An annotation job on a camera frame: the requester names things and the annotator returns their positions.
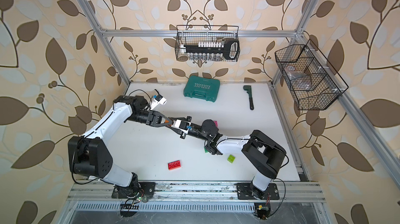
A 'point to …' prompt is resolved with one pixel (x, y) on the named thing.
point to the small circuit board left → (129, 207)
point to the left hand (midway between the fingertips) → (168, 123)
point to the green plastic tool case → (202, 88)
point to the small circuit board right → (262, 210)
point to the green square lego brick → (206, 151)
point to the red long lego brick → (174, 164)
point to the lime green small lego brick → (230, 158)
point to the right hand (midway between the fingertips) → (169, 119)
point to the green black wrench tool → (248, 88)
